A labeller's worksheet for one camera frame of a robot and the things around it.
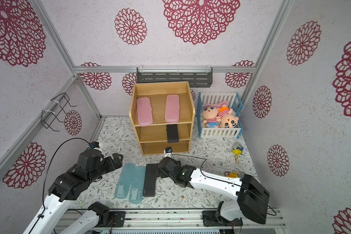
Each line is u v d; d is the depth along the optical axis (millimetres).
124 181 872
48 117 726
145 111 783
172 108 799
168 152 703
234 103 1137
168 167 584
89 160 485
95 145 604
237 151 947
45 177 724
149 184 832
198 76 922
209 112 1031
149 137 873
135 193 812
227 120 1003
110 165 604
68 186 439
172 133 866
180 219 754
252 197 407
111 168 605
